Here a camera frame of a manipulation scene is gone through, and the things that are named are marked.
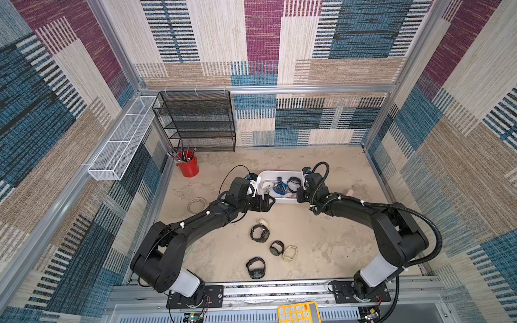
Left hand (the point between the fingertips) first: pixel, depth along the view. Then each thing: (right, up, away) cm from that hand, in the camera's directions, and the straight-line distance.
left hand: (268, 199), depth 86 cm
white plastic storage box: (+1, +8, +18) cm, 20 cm away
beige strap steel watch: (-2, -10, +1) cm, 10 cm away
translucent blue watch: (+7, +3, +16) cm, 18 cm away
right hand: (+16, +2, +10) cm, 19 cm away
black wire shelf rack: (-37, +39, +22) cm, 58 cm away
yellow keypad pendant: (+10, -36, -17) cm, 41 cm away
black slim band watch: (+3, -20, -2) cm, 20 cm away
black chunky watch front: (-5, -26, -6) cm, 27 cm away
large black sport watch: (-2, -15, -1) cm, 15 cm away
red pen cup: (-40, +15, +17) cm, 46 cm away
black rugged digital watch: (+13, +7, +16) cm, 22 cm away
